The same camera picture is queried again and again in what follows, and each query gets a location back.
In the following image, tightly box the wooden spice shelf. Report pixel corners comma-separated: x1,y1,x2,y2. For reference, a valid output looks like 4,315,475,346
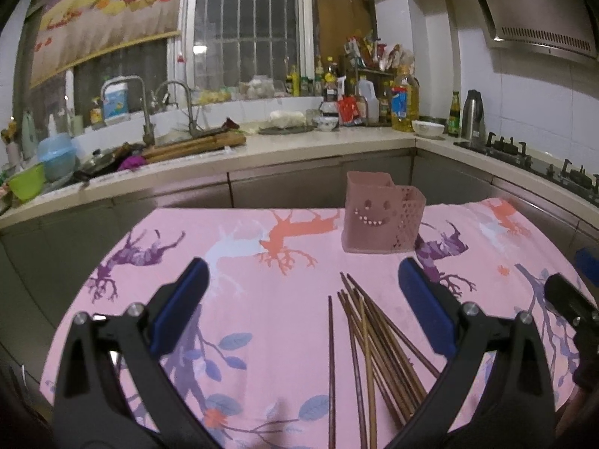
343,34,419,126

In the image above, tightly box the colourful window blind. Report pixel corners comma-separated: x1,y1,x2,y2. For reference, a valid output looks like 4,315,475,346
30,0,180,87

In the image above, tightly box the white cloth lump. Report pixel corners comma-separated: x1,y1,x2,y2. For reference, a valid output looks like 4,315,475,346
268,110,307,130

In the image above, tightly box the yellow cooking oil bottle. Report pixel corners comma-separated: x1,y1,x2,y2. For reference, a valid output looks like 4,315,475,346
391,65,419,133

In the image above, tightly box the tall kitchen faucet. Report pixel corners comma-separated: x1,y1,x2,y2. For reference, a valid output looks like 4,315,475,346
100,74,155,146

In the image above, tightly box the gas stove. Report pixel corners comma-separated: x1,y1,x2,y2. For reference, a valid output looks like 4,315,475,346
455,132,598,206

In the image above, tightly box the light blue plastic container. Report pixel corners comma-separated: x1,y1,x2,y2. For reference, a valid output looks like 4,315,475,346
37,133,77,183

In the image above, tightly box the steel thermos kettle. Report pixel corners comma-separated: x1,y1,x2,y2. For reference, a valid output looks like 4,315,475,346
461,89,486,144

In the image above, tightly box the white blue detergent tub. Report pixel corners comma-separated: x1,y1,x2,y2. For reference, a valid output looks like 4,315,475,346
103,82,129,122

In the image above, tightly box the white bowl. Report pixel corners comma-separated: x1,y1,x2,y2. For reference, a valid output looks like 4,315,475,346
412,120,445,139

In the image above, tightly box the isolated left chopstick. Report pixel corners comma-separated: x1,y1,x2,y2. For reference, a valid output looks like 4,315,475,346
327,295,336,449

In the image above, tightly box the pink floral tablecloth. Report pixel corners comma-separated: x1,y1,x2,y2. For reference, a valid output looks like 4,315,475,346
39,196,586,449

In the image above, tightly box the pink utensil holder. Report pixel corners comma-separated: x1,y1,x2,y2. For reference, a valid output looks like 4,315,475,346
341,171,426,254

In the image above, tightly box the dark brown chopstick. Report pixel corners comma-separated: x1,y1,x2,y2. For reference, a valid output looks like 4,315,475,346
344,293,368,449

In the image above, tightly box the reddish brown chopstick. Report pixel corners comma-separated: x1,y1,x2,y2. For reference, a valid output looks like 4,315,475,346
341,273,426,416

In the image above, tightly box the small patterned bowl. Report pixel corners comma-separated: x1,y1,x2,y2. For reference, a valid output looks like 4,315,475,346
313,116,339,132

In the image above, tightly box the green glass bottle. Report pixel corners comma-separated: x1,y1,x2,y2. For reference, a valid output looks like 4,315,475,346
447,91,461,137

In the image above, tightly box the wooden cutting board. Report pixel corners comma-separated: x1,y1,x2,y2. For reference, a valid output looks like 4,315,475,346
142,131,246,163

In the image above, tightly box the long right diagonal chopstick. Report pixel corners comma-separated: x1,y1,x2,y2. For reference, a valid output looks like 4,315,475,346
346,274,441,379

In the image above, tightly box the red packet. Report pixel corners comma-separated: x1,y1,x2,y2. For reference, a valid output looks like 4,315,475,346
337,96,365,127

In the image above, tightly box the light brown chopstick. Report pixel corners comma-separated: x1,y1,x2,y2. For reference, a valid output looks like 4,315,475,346
358,298,378,449

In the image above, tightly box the green plastic bowl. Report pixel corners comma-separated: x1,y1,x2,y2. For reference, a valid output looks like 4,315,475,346
8,163,45,203

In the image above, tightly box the frying pan with lid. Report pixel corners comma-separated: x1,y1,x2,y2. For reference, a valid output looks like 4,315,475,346
73,143,141,183

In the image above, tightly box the white plastic jug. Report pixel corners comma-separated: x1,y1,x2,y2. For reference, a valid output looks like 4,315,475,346
358,79,380,126

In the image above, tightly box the range hood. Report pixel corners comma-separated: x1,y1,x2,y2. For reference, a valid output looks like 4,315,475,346
472,0,598,67

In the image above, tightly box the brown wooden chopstick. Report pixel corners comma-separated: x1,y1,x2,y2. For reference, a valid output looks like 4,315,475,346
338,290,414,429

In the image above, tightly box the barred window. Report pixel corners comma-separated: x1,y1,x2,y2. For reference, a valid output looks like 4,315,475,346
177,0,315,90

